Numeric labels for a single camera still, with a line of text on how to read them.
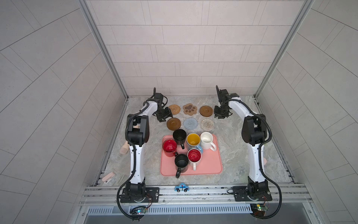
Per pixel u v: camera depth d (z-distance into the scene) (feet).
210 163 2.66
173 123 3.26
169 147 2.85
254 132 1.92
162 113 2.90
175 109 3.56
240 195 2.33
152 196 2.33
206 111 3.56
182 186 2.37
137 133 1.92
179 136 2.89
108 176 2.42
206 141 2.71
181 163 2.64
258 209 2.23
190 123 3.25
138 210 2.12
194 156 2.72
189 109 3.56
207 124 3.25
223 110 2.80
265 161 2.65
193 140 2.88
